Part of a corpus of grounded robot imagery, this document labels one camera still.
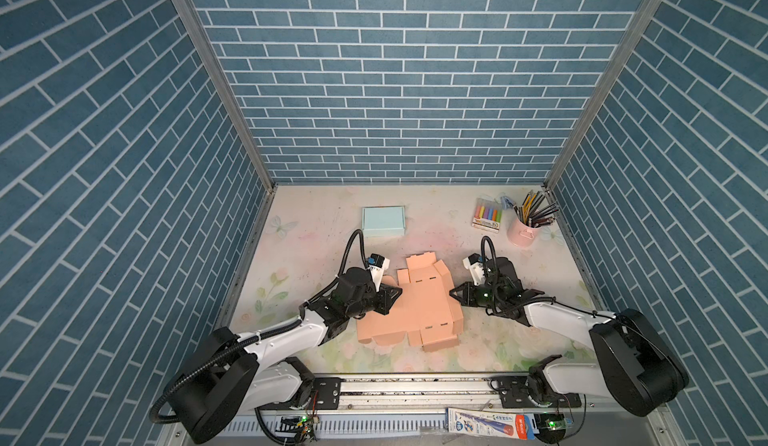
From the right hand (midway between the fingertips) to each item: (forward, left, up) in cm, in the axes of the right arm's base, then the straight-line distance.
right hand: (448, 290), depth 87 cm
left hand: (-4, +13, +5) cm, 15 cm away
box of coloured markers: (+34, -16, -4) cm, 38 cm away
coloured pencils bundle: (+27, -28, +5) cm, 39 cm away
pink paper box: (-4, +6, -7) cm, 10 cm away
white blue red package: (-31, -10, -4) cm, 33 cm away
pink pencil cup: (+20, -24, +2) cm, 32 cm away
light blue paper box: (+25, +22, -1) cm, 34 cm away
